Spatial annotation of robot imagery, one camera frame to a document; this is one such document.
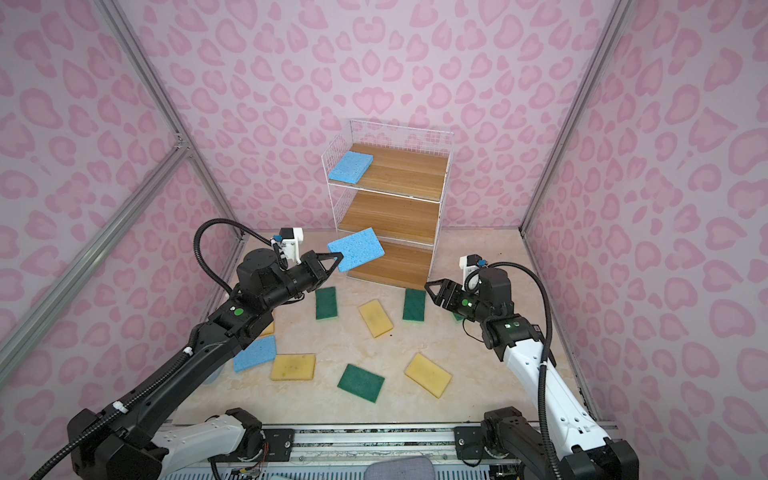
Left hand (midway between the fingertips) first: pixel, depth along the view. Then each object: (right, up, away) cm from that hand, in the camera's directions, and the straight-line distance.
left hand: (345, 252), depth 67 cm
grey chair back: (+14, -49, 0) cm, 51 cm away
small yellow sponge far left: (-12, -15, -12) cm, 22 cm away
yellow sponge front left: (-17, -32, +17) cm, 40 cm away
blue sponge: (+2, +1, +3) cm, 4 cm away
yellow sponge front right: (+20, -34, +15) cm, 42 cm away
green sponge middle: (+17, -17, +30) cm, 39 cm away
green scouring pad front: (+2, -35, +15) cm, 38 cm away
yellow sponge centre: (+5, -21, +28) cm, 35 cm away
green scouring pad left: (-11, -16, +30) cm, 36 cm away
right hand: (+21, -9, +8) cm, 24 cm away
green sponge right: (+31, -20, +25) cm, 45 cm away
